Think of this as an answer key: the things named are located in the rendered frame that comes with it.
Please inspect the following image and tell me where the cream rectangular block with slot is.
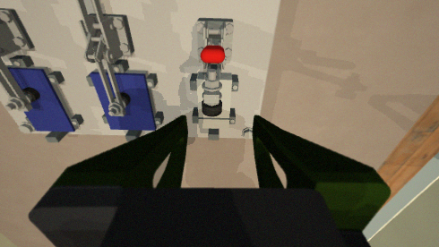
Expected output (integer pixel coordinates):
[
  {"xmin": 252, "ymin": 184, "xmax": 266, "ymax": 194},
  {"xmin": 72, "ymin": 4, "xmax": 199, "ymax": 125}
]
[{"xmin": 196, "ymin": 72, "xmax": 232, "ymax": 129}]

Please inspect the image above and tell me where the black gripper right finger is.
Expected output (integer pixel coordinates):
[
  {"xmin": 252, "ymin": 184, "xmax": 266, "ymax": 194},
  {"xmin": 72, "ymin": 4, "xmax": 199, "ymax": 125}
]
[{"xmin": 252, "ymin": 115, "xmax": 392, "ymax": 233}]

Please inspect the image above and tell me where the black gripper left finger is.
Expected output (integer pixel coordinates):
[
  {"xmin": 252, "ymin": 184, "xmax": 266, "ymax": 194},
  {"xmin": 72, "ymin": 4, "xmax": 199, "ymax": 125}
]
[{"xmin": 49, "ymin": 115, "xmax": 188, "ymax": 189}]

